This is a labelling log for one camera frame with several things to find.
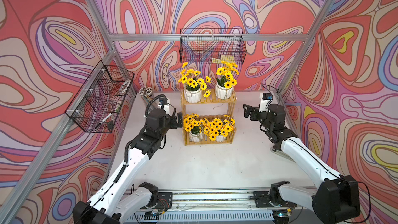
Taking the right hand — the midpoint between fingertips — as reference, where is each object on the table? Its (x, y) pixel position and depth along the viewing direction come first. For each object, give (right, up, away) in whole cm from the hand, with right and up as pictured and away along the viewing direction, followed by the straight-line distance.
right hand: (251, 108), depth 82 cm
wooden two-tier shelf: (-23, +6, -1) cm, 24 cm away
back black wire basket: (-28, +41, +20) cm, 54 cm away
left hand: (-40, -2, -7) cm, 40 cm away
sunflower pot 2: (-18, -12, 0) cm, 21 cm away
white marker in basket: (-74, -6, -9) cm, 75 cm away
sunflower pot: (-31, -9, -1) cm, 32 cm away
